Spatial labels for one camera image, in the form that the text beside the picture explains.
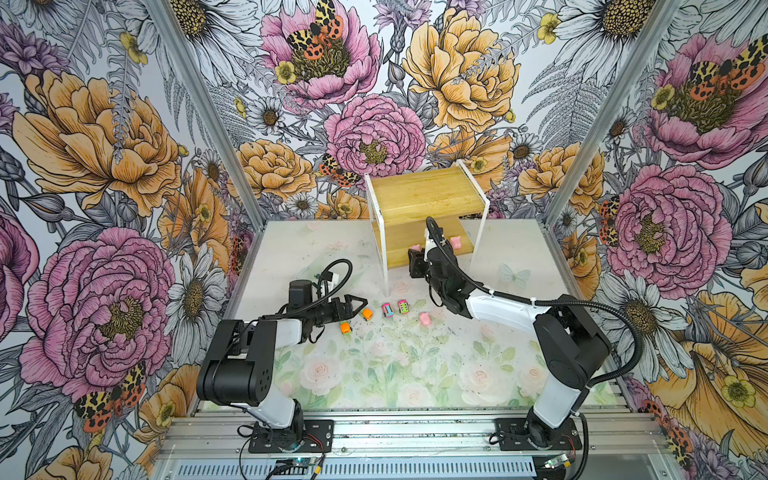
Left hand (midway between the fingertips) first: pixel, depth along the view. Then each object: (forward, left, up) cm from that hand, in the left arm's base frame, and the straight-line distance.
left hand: (358, 311), depth 91 cm
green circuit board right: (-38, -47, -5) cm, 61 cm away
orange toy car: (0, -3, -2) cm, 4 cm away
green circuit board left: (-37, +12, -5) cm, 39 cm away
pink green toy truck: (+3, -14, -2) cm, 14 cm away
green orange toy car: (-4, +4, -2) cm, 6 cm away
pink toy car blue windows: (+1, -9, -2) cm, 9 cm away
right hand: (+11, -17, +11) cm, 23 cm away
